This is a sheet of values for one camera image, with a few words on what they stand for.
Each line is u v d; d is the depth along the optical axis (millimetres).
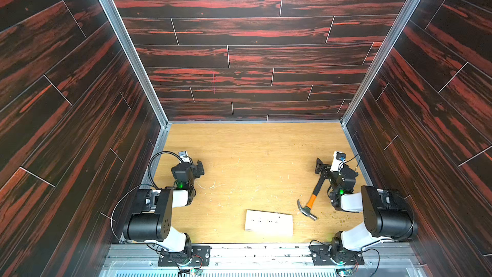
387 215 495
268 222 784
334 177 798
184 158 816
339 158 783
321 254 734
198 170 885
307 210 846
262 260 734
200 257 719
